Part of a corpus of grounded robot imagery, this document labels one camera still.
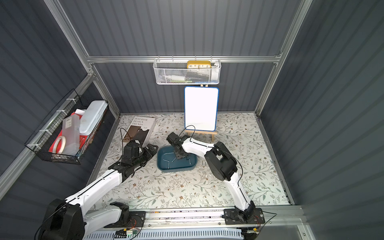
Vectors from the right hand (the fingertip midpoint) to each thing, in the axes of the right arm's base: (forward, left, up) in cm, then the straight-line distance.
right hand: (185, 151), depth 97 cm
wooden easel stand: (+11, -11, +7) cm, 17 cm away
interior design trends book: (+16, +34, +4) cm, 38 cm away
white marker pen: (+33, +6, +34) cm, 48 cm away
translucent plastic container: (-8, +51, +32) cm, 60 cm away
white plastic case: (+1, +46, +33) cm, 56 cm away
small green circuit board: (-44, +22, 0) cm, 49 cm away
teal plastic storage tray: (-6, +11, 0) cm, 13 cm away
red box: (-10, +45, +29) cm, 55 cm away
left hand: (-6, +16, +12) cm, 21 cm away
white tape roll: (-16, +49, +33) cm, 61 cm away
